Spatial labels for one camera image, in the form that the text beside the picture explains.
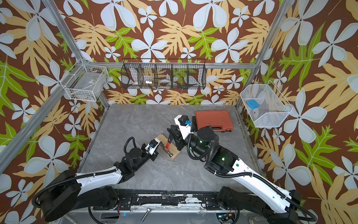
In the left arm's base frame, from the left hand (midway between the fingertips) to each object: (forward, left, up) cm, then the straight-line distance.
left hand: (158, 140), depth 81 cm
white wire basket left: (+31, +47, +18) cm, 59 cm away
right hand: (-7, -8, +22) cm, 24 cm away
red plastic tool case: (+28, -45, -14) cm, 55 cm away
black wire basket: (+45, 0, +15) cm, 48 cm away
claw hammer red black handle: (-7, -5, +2) cm, 9 cm away
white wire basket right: (+13, -65, +15) cm, 68 cm away
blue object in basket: (+21, -58, +10) cm, 63 cm away
